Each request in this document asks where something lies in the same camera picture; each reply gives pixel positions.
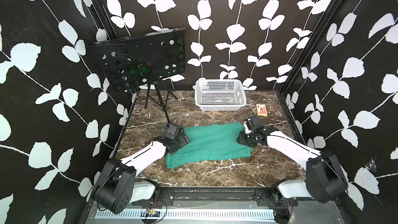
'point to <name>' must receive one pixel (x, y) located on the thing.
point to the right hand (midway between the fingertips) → (237, 137)
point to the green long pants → (210, 142)
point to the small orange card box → (261, 110)
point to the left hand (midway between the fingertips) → (184, 138)
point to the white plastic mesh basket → (219, 95)
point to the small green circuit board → (152, 213)
